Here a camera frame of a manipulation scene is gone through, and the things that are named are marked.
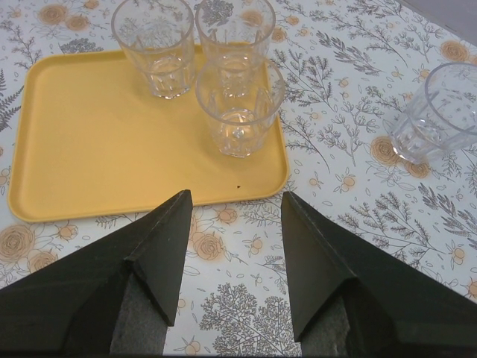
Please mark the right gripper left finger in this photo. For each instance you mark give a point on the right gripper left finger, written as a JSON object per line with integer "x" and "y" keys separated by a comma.
{"x": 116, "y": 296}

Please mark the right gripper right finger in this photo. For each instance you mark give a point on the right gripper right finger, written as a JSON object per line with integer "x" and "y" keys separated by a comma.
{"x": 348, "y": 298}

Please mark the clear glass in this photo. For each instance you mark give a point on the clear glass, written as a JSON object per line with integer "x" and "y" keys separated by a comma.
{"x": 235, "y": 26}
{"x": 441, "y": 116}

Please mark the clear glass mid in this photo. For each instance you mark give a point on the clear glass mid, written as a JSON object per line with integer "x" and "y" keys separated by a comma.
{"x": 241, "y": 97}
{"x": 157, "y": 37}

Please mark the yellow plastic tray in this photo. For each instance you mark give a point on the yellow plastic tray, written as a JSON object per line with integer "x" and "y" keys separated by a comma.
{"x": 93, "y": 141}

